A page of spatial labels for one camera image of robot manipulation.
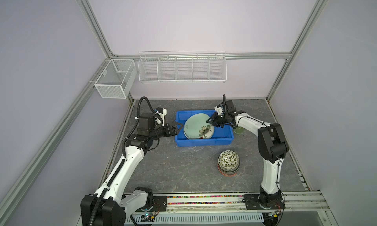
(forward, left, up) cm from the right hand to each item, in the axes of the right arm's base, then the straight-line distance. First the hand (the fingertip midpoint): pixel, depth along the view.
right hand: (207, 122), depth 96 cm
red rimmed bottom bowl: (-32, -11, -2) cm, 34 cm away
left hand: (-14, +17, +14) cm, 26 cm away
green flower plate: (0, +7, -3) cm, 8 cm away
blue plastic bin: (-4, -11, -12) cm, 16 cm away
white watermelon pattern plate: (-7, -1, -4) cm, 8 cm away
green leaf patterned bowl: (-25, -11, -2) cm, 28 cm away
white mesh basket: (+29, +65, +14) cm, 73 cm away
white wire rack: (+31, +16, +22) cm, 41 cm away
